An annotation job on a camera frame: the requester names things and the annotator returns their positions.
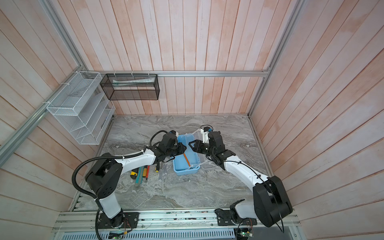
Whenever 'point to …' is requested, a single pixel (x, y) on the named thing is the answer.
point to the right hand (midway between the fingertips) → (191, 143)
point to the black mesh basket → (131, 86)
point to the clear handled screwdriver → (160, 171)
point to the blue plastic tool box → (189, 162)
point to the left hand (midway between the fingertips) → (187, 150)
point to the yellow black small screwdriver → (157, 168)
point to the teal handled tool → (139, 180)
